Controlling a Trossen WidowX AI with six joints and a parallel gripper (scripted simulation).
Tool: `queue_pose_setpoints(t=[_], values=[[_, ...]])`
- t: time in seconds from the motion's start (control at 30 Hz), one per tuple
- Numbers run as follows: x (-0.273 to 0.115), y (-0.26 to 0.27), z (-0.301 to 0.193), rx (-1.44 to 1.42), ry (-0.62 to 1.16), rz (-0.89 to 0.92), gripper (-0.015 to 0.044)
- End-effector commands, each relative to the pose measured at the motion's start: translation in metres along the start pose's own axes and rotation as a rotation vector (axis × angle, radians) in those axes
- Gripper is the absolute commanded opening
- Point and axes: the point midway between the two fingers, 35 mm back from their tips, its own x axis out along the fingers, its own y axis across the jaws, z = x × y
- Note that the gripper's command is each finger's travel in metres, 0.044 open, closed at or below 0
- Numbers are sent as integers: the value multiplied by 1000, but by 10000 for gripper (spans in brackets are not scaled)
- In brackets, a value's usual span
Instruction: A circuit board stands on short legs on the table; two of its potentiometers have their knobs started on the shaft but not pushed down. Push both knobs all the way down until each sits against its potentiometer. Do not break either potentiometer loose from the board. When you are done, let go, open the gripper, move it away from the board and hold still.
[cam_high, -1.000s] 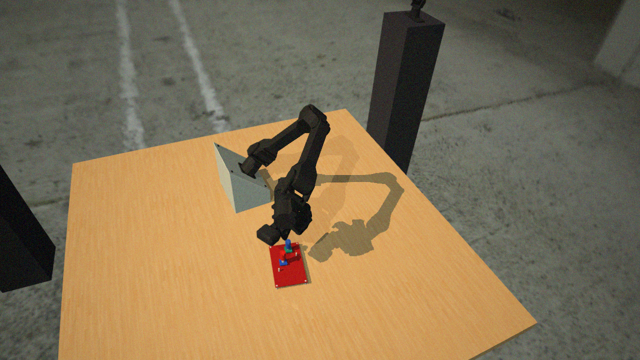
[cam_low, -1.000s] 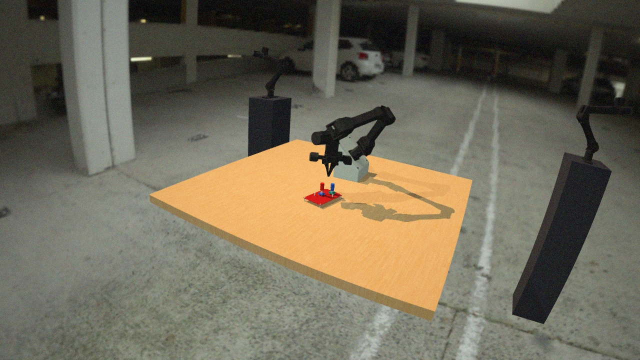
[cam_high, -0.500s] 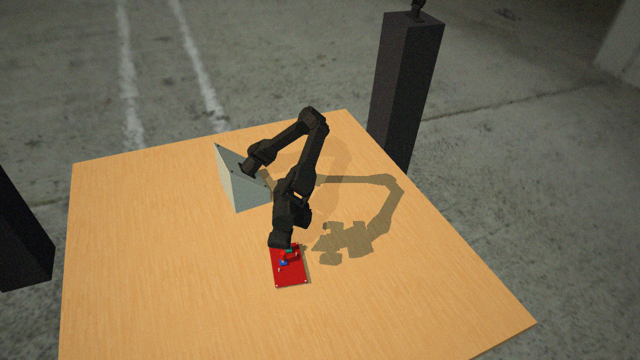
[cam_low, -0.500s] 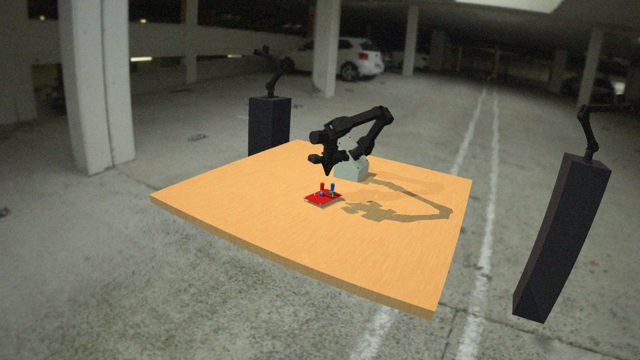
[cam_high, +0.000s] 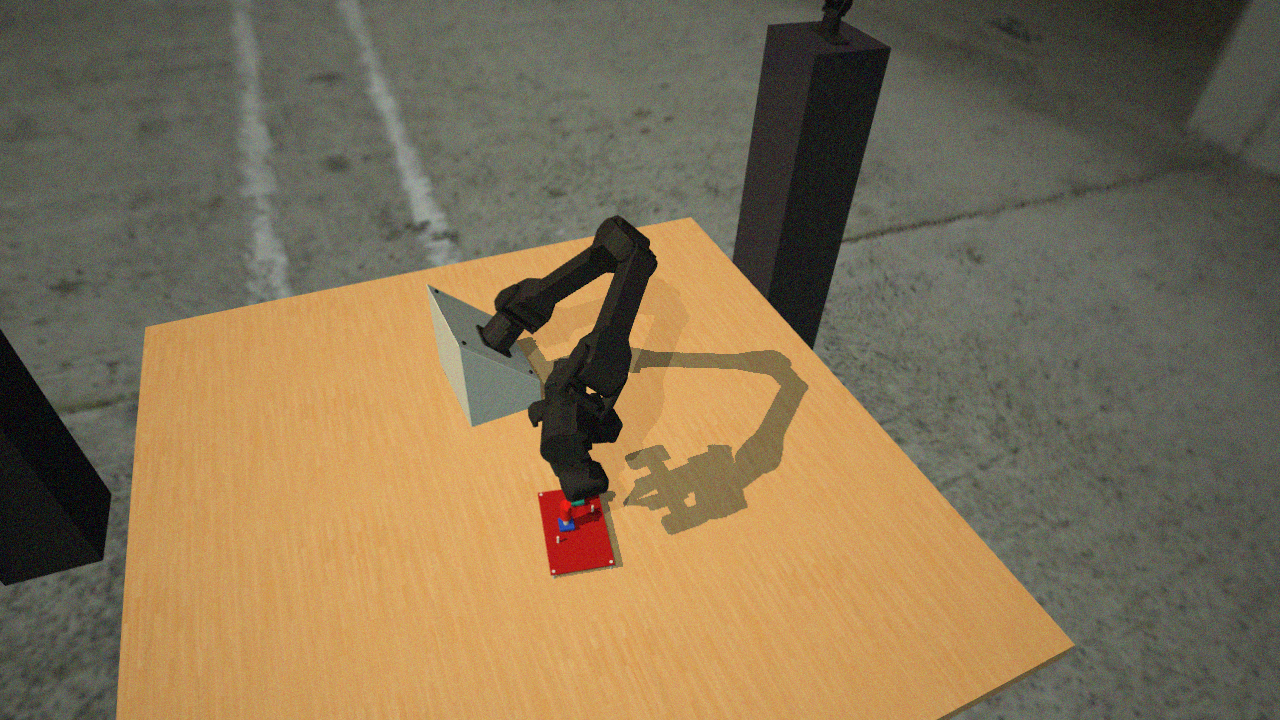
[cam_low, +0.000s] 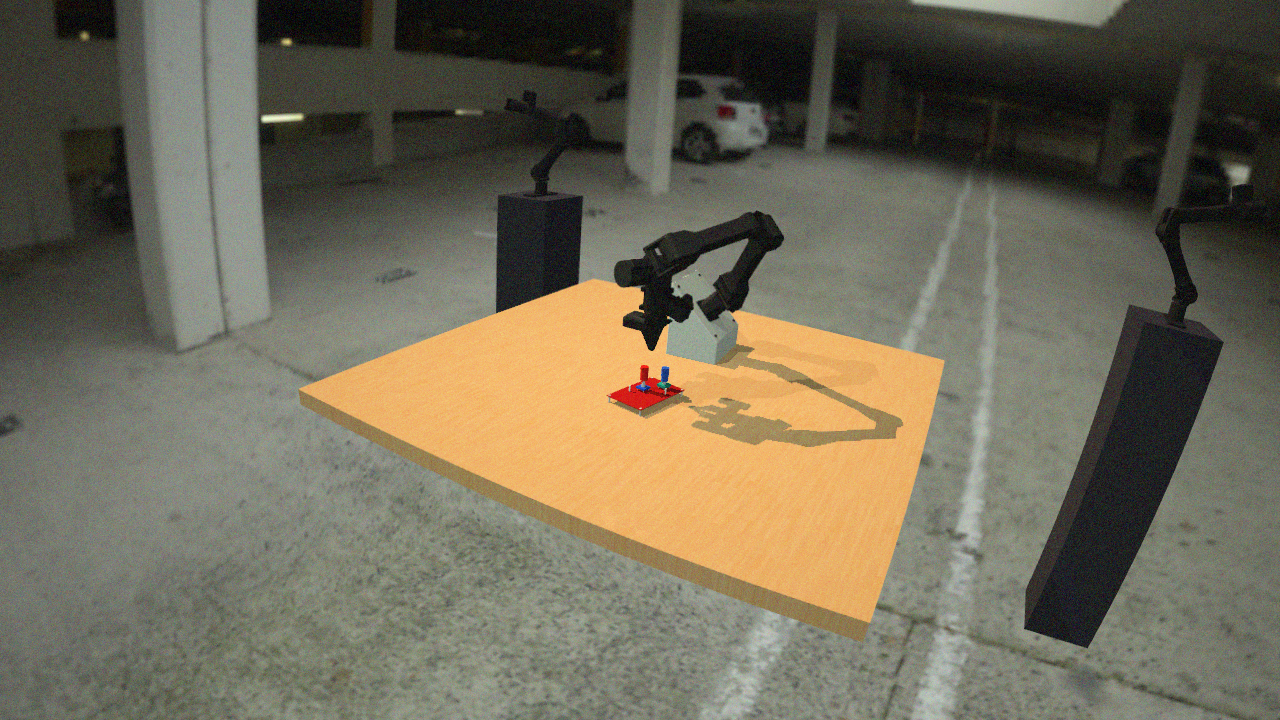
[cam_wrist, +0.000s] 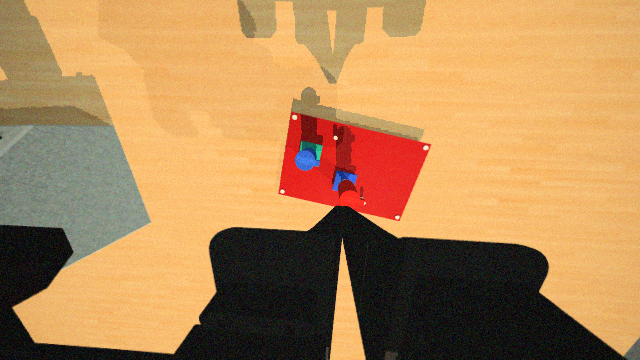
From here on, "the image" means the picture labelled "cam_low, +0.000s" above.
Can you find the red circuit board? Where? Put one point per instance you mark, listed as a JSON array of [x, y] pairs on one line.
[[647, 392]]

